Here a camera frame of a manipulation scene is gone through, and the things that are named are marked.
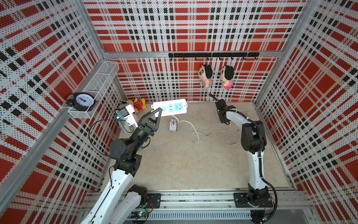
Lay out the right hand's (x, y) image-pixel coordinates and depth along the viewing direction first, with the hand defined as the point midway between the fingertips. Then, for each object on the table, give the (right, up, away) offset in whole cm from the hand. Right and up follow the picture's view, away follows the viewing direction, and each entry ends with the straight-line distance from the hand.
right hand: (232, 116), depth 103 cm
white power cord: (-6, -14, -4) cm, 16 cm away
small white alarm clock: (-44, -6, -7) cm, 45 cm away
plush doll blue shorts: (-22, +29, -12) cm, 38 cm away
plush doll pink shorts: (-6, +30, -6) cm, 31 cm away
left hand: (-43, +3, -49) cm, 66 cm away
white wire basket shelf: (-87, +18, -22) cm, 91 cm away
